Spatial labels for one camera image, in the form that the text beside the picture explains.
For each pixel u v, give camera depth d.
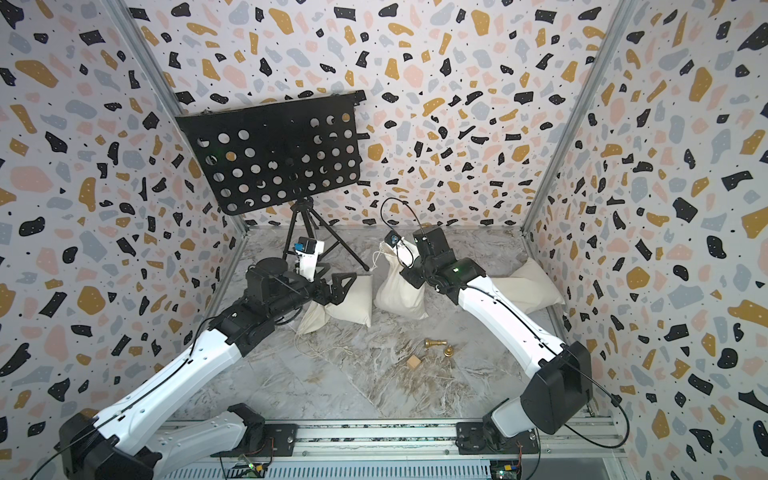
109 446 0.38
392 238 0.67
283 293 0.49
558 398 0.41
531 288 0.96
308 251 0.61
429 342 0.89
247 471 0.71
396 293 0.84
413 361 0.85
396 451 0.73
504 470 0.72
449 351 0.88
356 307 0.90
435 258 0.59
